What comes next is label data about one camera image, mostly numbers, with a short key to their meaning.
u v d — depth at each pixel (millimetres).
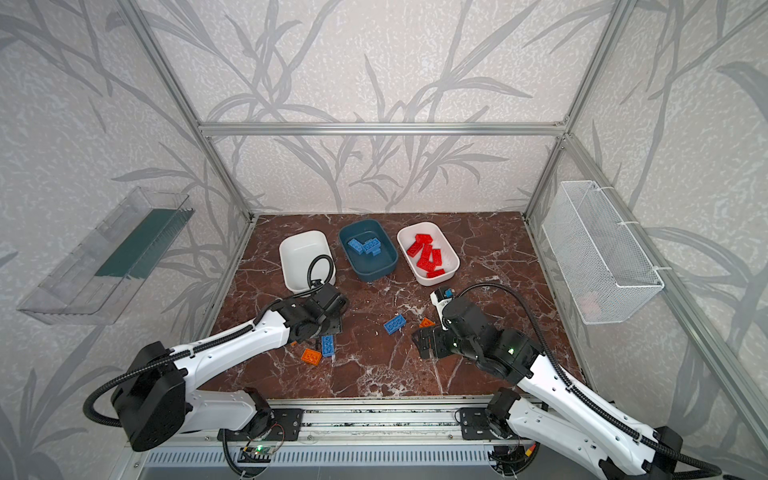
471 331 518
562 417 460
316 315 637
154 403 404
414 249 1081
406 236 1092
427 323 899
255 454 718
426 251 1081
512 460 722
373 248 1056
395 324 911
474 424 737
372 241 1083
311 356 845
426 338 630
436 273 1010
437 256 1069
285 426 732
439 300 649
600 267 633
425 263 1048
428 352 633
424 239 1109
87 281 632
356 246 1083
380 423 753
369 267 1025
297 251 1081
